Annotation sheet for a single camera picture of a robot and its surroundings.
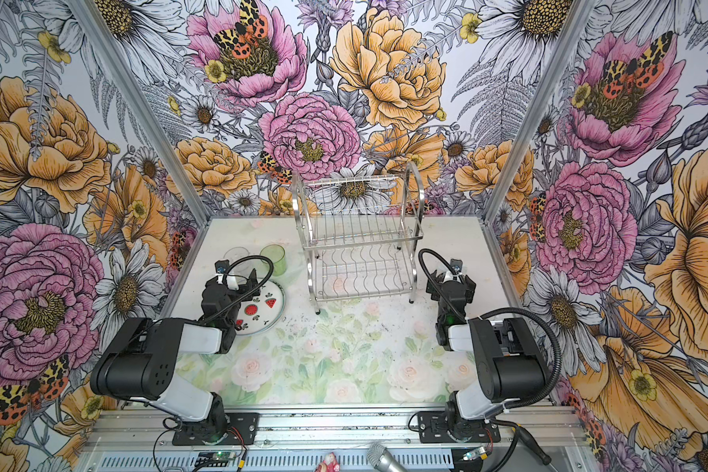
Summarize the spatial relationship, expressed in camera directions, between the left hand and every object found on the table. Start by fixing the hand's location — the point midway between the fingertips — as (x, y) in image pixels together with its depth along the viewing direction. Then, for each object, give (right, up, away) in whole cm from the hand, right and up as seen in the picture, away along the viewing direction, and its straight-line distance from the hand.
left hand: (241, 278), depth 93 cm
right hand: (+65, -1, 0) cm, 65 cm away
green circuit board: (+2, -41, -22) cm, 47 cm away
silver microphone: (+43, -38, -26) cm, 63 cm away
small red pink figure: (+30, -39, -26) cm, 56 cm away
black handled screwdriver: (+77, -36, -22) cm, 88 cm away
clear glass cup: (-6, +7, +11) cm, 15 cm away
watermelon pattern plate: (+8, -10, -1) cm, 13 cm away
